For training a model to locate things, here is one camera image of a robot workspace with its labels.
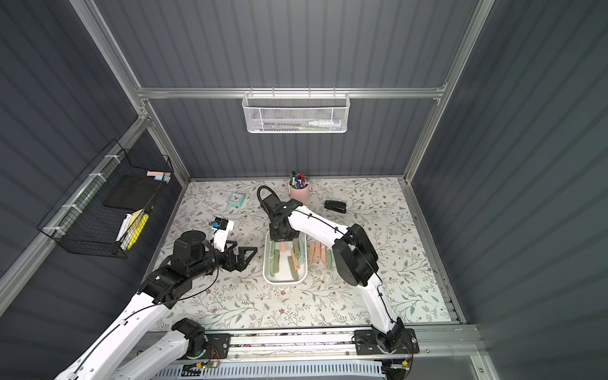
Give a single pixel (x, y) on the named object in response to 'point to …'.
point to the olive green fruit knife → (294, 272)
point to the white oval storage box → (285, 262)
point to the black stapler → (336, 206)
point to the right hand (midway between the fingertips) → (281, 237)
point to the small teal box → (236, 199)
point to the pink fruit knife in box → (295, 260)
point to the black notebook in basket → (134, 192)
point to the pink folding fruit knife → (323, 253)
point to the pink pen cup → (302, 195)
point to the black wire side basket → (97, 213)
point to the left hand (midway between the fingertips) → (244, 247)
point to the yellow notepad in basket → (134, 230)
